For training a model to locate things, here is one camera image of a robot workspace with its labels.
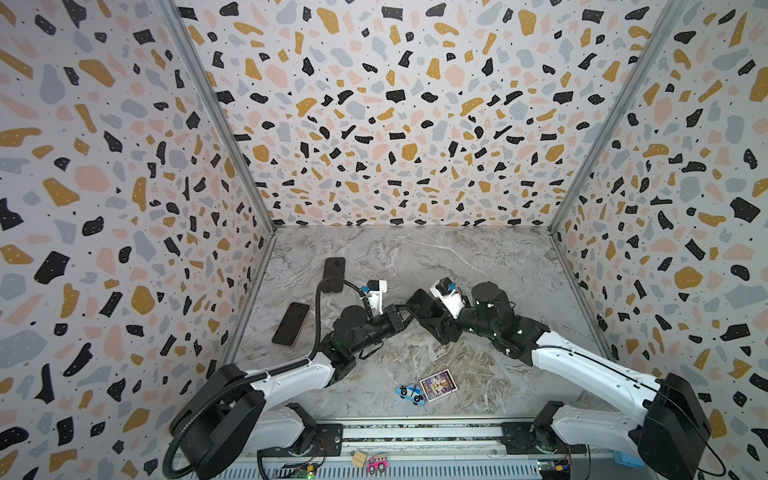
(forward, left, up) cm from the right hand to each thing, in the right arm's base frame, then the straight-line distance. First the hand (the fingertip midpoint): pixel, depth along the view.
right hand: (426, 307), depth 76 cm
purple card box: (-14, -4, -19) cm, 23 cm away
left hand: (-1, +2, +3) cm, 3 cm away
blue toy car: (-16, +3, -18) cm, 24 cm away
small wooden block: (-31, +16, -18) cm, 39 cm away
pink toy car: (-32, +11, -17) cm, 37 cm away
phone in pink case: (+5, +42, -21) cm, 47 cm away
